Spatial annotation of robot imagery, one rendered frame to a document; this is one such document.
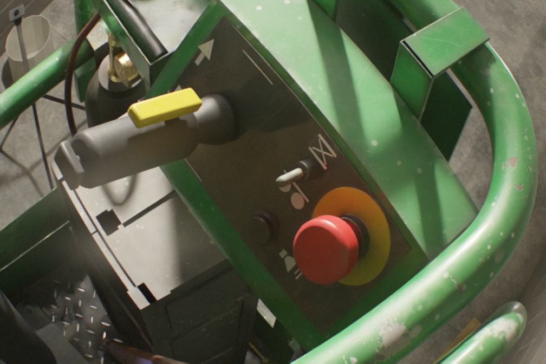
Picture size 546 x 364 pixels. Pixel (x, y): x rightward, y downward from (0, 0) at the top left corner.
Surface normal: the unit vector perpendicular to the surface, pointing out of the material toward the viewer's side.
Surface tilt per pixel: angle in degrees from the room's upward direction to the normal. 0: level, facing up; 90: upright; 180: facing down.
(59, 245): 90
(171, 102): 32
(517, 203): 9
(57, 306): 0
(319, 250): 58
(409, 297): 27
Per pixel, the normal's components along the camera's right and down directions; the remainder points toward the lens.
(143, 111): 0.47, -0.62
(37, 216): 0.58, 0.75
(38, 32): -0.16, 0.90
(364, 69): 0.05, -0.41
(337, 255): -0.65, 0.22
